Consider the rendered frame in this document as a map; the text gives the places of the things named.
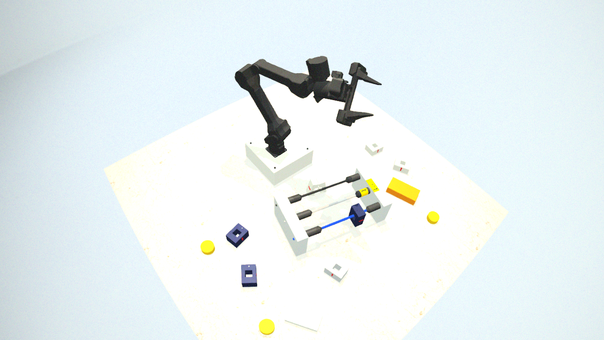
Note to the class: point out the orange rectangular block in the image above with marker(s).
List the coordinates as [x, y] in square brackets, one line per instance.
[403, 191]

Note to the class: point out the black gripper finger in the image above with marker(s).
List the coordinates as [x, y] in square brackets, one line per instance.
[363, 75]
[352, 116]

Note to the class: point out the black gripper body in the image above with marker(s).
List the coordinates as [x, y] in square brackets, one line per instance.
[348, 94]

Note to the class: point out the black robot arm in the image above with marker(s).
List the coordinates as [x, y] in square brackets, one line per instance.
[300, 84]

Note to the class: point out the yellow short cylinder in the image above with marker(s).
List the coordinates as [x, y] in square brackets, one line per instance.
[266, 326]
[432, 217]
[207, 247]

